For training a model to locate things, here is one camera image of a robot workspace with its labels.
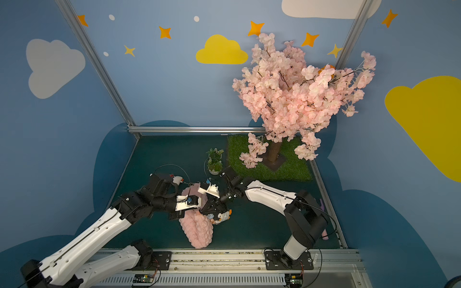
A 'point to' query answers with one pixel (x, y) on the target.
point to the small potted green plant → (215, 164)
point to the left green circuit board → (143, 278)
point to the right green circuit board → (295, 280)
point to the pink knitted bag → (195, 223)
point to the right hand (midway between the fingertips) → (207, 210)
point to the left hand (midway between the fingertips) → (194, 200)
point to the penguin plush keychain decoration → (222, 216)
